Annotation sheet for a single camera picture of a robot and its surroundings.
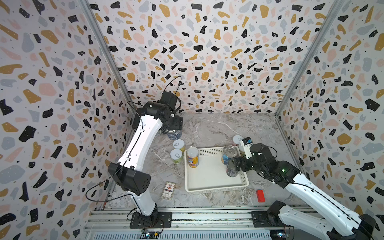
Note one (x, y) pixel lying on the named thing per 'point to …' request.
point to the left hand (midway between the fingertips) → (175, 125)
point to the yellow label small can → (178, 143)
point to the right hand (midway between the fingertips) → (239, 157)
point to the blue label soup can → (229, 151)
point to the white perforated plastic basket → (211, 174)
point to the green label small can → (176, 155)
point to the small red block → (260, 195)
